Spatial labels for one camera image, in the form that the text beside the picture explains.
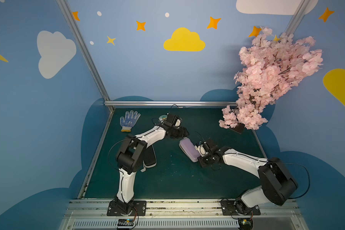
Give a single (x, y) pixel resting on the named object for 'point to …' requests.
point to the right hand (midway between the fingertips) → (201, 159)
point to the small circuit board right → (245, 224)
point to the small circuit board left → (125, 222)
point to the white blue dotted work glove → (130, 119)
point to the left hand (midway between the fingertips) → (187, 132)
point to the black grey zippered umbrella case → (150, 159)
